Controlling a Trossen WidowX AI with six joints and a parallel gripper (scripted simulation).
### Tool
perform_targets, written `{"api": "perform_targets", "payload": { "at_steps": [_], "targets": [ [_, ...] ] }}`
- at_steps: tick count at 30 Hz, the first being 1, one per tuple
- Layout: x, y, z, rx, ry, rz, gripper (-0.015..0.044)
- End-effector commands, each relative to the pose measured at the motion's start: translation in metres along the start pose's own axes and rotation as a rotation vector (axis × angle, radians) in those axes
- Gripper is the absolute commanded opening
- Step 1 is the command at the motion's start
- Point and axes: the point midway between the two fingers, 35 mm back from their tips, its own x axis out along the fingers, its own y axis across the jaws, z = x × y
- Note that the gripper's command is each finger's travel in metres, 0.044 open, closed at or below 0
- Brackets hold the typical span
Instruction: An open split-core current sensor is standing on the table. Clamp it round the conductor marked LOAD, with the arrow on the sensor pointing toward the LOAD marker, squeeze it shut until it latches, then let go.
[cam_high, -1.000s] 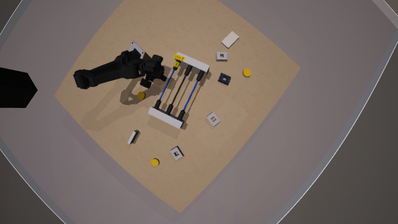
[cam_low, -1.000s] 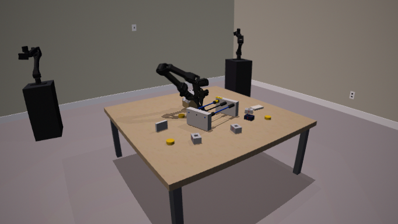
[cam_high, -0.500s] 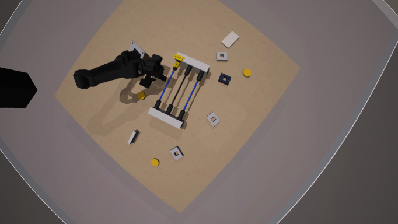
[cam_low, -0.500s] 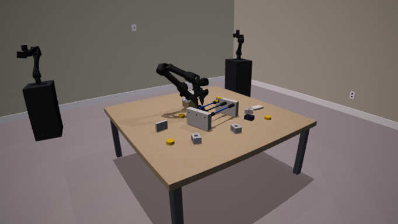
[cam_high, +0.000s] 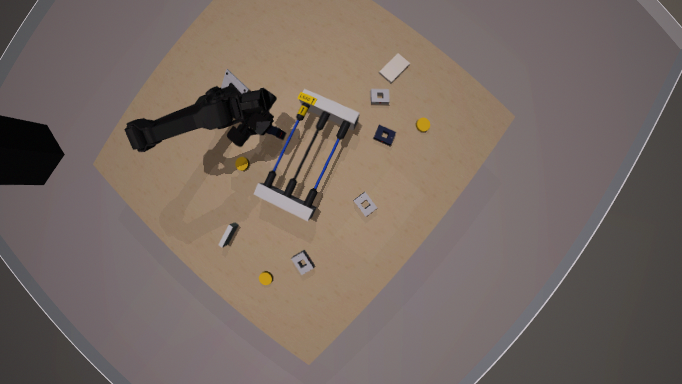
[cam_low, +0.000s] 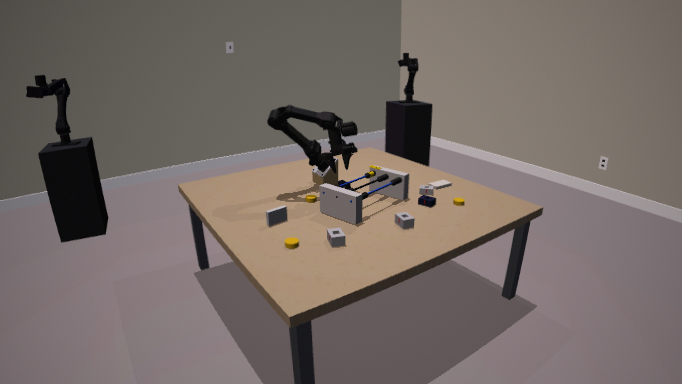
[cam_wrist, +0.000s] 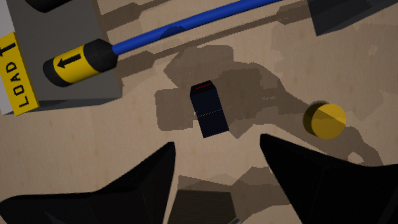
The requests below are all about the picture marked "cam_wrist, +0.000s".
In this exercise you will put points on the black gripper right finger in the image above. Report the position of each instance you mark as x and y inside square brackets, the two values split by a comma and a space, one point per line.
[325, 190]

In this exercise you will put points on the yellow round disc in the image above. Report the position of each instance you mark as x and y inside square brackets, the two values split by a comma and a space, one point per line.
[324, 120]

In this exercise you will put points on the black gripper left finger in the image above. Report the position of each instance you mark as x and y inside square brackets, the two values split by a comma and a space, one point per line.
[139, 196]

